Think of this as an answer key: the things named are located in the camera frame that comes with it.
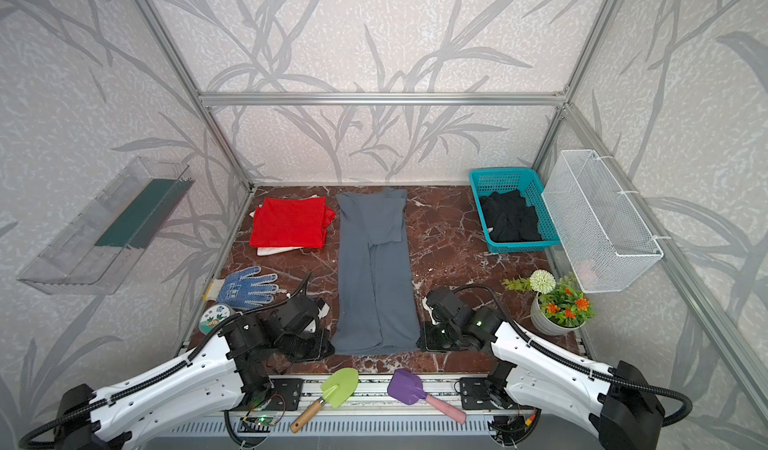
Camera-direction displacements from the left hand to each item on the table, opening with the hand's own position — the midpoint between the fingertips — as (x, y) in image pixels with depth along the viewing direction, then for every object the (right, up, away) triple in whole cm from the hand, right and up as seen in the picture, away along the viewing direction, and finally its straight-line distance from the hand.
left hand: (340, 345), depth 74 cm
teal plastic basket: (+48, +45, +41) cm, 78 cm away
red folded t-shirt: (-27, +30, +32) cm, 51 cm away
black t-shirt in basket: (+53, +31, +30) cm, 69 cm away
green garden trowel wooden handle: (-1, -11, 0) cm, 11 cm away
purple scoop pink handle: (+17, -11, 0) cm, 20 cm away
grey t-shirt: (+8, +5, +12) cm, 15 cm away
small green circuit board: (-20, -18, -2) cm, 27 cm away
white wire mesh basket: (+58, +27, -13) cm, 66 cm away
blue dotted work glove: (-35, +9, +17) cm, 40 cm away
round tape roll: (-35, +6, +4) cm, 36 cm away
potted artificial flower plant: (+55, +10, +1) cm, 56 cm away
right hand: (+19, +1, +3) cm, 20 cm away
